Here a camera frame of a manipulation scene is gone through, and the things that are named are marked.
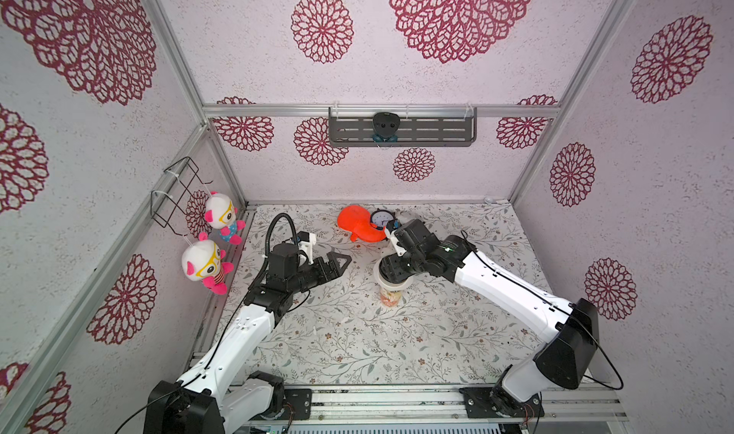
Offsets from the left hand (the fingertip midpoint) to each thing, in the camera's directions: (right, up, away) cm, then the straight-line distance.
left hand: (342, 264), depth 79 cm
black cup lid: (+14, 0, -9) cm, 17 cm away
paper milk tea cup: (+13, -8, +3) cm, 16 cm away
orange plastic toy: (+3, +13, +27) cm, 31 cm away
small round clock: (+12, +15, +34) cm, 39 cm away
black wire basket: (-45, +17, -3) cm, 49 cm away
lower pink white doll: (-39, +1, +1) cm, 39 cm away
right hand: (+14, +1, 0) cm, 14 cm away
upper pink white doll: (-41, +15, +15) cm, 46 cm away
